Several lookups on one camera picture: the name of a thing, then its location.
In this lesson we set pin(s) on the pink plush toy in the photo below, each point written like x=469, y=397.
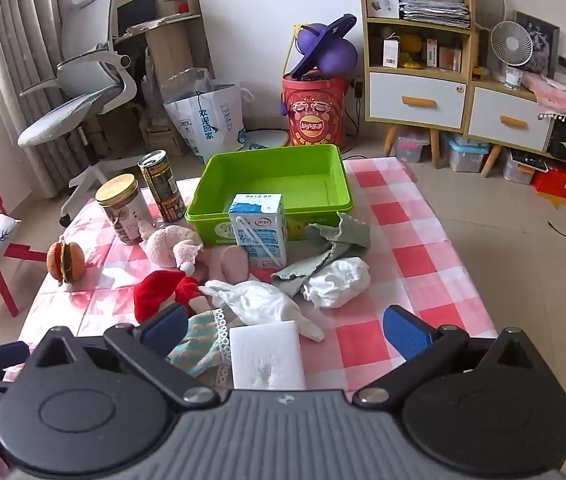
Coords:
x=165, y=242

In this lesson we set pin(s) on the dark picture frame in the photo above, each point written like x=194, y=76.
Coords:
x=543, y=45

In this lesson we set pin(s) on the white mesh office chair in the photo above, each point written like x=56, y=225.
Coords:
x=88, y=35

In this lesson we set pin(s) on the red santa plush doll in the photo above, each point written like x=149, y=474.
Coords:
x=155, y=290

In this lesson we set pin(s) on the white cloth bundle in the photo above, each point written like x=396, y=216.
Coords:
x=338, y=282

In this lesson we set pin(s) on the blue patterned lace cloth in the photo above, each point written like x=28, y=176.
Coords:
x=203, y=340

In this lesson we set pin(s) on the clear storage box dark contents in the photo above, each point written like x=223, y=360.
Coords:
x=523, y=167

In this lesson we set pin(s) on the cardboard boxes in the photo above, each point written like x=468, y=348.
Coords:
x=123, y=130

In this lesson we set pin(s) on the white thin cloth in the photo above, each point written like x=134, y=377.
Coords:
x=258, y=302

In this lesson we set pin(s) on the round mesh swatter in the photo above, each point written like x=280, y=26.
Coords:
x=489, y=2

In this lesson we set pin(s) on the green plastic bin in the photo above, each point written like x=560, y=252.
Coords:
x=273, y=170

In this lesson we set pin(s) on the clear storage box pink contents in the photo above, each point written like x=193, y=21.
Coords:
x=412, y=147

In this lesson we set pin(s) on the beige curtain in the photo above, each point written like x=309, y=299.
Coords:
x=18, y=35

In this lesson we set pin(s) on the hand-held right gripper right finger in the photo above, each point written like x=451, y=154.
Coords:
x=405, y=332

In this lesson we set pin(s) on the pink cloth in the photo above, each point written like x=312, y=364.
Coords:
x=563, y=97

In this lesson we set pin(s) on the low wooden cabinet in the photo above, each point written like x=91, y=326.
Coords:
x=478, y=82

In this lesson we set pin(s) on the small white box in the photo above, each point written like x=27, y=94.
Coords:
x=391, y=52

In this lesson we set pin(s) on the purple bounce ball toy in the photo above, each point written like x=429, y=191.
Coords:
x=333, y=52

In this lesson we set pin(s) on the wooden desk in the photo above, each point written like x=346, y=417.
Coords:
x=168, y=22

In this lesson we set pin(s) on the small white desk fan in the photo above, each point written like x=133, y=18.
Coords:
x=510, y=45

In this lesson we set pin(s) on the pink checkered tablecloth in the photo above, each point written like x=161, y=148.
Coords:
x=403, y=220

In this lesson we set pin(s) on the red box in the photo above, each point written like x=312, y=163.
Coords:
x=555, y=182

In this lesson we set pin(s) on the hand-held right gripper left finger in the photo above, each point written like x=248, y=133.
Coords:
x=165, y=324

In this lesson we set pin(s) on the clear plastic bag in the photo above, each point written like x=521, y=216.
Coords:
x=188, y=82

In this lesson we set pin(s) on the red printed bucket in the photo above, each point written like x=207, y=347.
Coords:
x=315, y=120

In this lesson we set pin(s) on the tall wooden shelf cabinet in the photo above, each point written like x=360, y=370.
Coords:
x=365, y=30

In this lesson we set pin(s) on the black and gold can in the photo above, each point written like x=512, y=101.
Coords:
x=163, y=190

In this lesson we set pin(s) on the yellow toy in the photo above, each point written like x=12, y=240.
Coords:
x=411, y=52

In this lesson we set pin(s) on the burger plush toy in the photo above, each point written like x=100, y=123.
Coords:
x=70, y=260

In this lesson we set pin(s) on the white drawer with keyhole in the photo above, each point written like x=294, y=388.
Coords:
x=413, y=90

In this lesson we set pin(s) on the stack of papers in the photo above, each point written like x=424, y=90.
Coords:
x=433, y=10

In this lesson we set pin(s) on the white sponge block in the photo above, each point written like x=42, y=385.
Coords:
x=268, y=355

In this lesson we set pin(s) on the blue and white milk carton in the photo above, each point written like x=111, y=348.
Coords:
x=258, y=230

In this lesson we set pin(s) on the white shopping bag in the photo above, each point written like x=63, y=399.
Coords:
x=213, y=115

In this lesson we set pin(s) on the gold lid jar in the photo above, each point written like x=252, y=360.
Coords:
x=123, y=210

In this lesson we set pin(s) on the green cloth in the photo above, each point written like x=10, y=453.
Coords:
x=348, y=240

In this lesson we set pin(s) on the clear storage box blue lid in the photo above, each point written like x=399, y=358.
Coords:
x=465, y=155

